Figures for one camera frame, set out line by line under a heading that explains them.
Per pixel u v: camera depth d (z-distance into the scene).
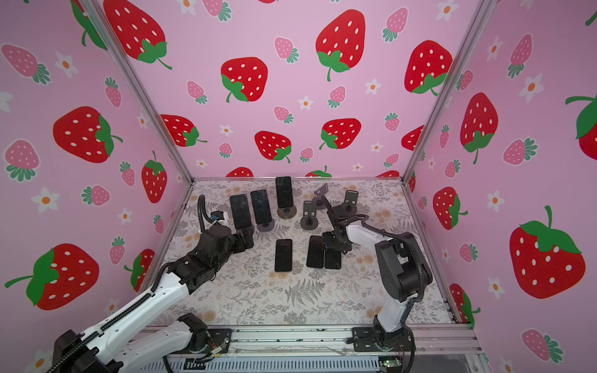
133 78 0.82
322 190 1.07
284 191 1.00
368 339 0.74
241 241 0.72
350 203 1.05
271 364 0.70
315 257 0.94
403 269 0.48
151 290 0.48
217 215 0.69
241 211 0.95
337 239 0.80
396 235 0.51
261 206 0.95
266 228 1.01
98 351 0.39
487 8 0.68
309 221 1.04
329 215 0.80
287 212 1.07
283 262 0.91
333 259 0.90
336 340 0.76
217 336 0.75
